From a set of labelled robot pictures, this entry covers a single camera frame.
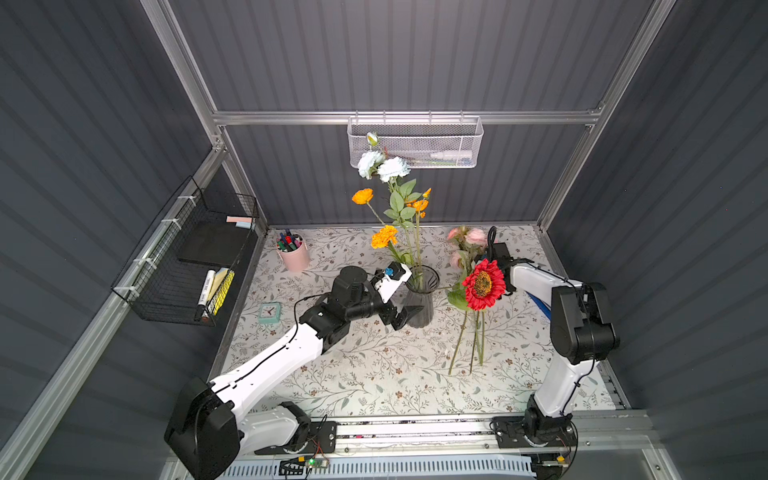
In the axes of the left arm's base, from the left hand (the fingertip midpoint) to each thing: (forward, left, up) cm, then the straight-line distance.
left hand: (410, 292), depth 72 cm
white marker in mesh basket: (+44, -15, +10) cm, 48 cm away
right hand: (+13, -23, -22) cm, 34 cm away
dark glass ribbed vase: (+6, -4, -7) cm, 10 cm away
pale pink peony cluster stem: (+28, -23, -10) cm, 38 cm away
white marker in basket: (-1, +48, +3) cm, 48 cm away
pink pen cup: (+25, +37, -13) cm, 47 cm away
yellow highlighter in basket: (-1, +44, +3) cm, 44 cm away
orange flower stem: (+11, +5, +9) cm, 15 cm away
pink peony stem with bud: (+37, -20, -19) cm, 46 cm away
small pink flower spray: (+24, -18, -19) cm, 35 cm away
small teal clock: (+7, +44, -24) cm, 50 cm away
